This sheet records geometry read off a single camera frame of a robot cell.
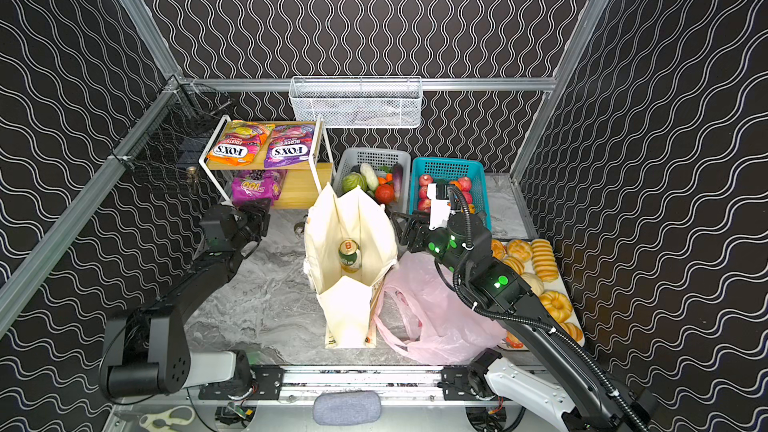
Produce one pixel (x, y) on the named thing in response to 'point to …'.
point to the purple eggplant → (398, 171)
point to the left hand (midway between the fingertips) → (280, 202)
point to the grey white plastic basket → (351, 158)
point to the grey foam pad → (347, 407)
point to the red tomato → (385, 193)
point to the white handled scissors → (161, 422)
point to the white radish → (370, 176)
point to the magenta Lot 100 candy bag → (258, 184)
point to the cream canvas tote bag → (348, 301)
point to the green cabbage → (352, 179)
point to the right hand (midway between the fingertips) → (402, 214)
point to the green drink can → (350, 256)
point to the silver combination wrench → (299, 228)
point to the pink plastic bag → (422, 315)
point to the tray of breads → (534, 262)
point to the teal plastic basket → (468, 174)
